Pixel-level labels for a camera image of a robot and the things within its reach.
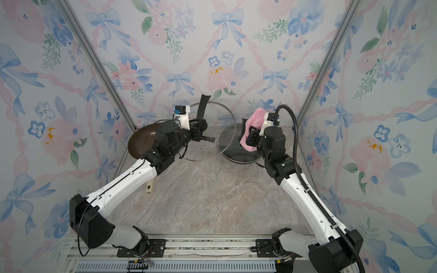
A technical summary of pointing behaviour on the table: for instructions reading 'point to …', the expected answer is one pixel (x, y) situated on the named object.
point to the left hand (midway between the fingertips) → (203, 118)
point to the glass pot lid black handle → (230, 146)
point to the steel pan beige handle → (141, 140)
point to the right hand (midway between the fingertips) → (252, 126)
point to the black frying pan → (229, 147)
